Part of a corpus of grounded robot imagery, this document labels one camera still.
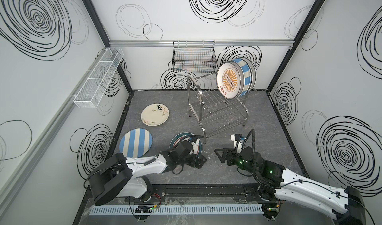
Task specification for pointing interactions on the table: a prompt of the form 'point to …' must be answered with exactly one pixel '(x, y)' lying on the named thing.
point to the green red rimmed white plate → (178, 137)
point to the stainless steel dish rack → (214, 112)
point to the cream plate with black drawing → (154, 114)
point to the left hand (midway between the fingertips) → (202, 159)
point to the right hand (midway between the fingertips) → (216, 154)
